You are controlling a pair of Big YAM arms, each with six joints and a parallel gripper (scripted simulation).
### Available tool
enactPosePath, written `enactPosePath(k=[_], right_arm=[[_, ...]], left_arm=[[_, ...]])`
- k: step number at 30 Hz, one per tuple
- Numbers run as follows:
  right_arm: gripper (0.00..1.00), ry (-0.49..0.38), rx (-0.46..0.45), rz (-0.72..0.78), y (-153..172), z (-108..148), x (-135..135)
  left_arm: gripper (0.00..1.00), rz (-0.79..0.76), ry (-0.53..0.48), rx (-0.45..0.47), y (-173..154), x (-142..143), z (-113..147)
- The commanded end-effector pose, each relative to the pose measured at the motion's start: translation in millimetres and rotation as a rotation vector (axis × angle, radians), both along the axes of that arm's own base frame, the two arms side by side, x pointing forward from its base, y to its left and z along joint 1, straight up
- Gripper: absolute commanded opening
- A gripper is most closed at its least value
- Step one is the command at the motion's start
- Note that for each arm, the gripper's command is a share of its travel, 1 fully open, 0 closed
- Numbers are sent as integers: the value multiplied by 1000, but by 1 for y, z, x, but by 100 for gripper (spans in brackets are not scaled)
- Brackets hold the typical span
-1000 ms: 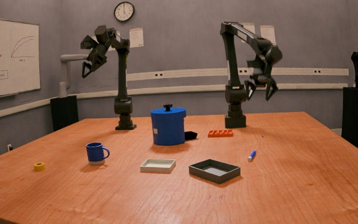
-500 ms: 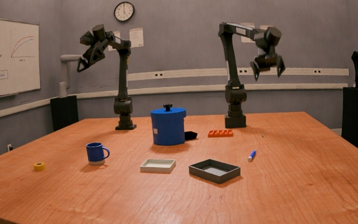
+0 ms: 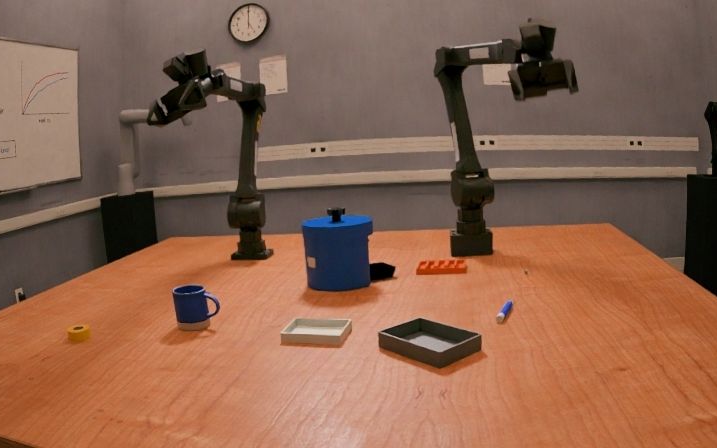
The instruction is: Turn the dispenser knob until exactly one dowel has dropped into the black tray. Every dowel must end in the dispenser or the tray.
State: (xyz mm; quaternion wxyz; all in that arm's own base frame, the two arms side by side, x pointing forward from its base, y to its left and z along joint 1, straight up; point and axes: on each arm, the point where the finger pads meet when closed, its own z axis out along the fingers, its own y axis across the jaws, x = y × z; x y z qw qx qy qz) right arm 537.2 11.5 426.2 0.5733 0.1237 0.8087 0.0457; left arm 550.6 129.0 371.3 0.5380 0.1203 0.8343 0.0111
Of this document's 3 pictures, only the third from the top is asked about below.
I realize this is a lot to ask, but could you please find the blue mug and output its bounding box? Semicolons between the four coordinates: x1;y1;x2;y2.
172;285;220;331

